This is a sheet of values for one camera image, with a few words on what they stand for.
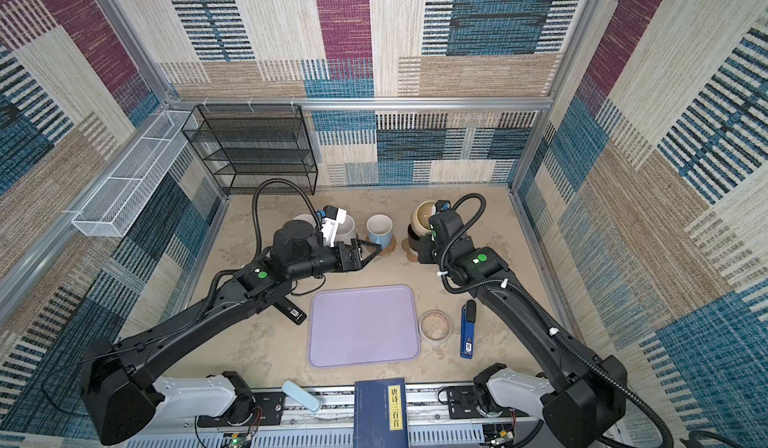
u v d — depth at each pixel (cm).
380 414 72
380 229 98
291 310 85
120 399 38
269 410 73
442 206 68
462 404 73
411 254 100
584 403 37
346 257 62
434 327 86
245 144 108
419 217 76
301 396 72
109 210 71
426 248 69
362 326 84
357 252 62
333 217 66
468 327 85
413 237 91
